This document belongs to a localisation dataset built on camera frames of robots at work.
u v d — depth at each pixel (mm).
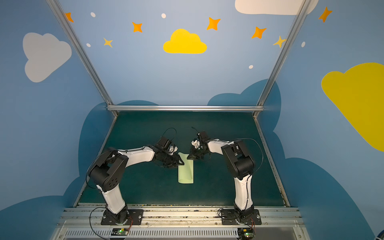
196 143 915
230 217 747
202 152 858
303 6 691
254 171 550
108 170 489
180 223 741
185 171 899
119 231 717
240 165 536
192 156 883
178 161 853
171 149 862
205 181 861
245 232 720
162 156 786
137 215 750
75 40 798
